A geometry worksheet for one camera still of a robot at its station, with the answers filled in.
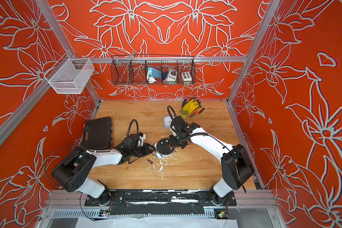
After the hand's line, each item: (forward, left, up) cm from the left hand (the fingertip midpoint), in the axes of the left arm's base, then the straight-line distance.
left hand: (155, 149), depth 89 cm
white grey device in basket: (+39, -8, +29) cm, 49 cm away
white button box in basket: (+41, -18, +27) cm, 53 cm away
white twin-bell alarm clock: (0, -6, +2) cm, 6 cm away
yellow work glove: (+38, -22, -1) cm, 44 cm away
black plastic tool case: (+9, +42, 0) cm, 43 cm away
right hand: (0, -9, +7) cm, 11 cm away
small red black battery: (-7, +2, -2) cm, 8 cm away
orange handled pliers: (+34, -28, -1) cm, 44 cm away
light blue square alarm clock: (+23, -6, 0) cm, 23 cm away
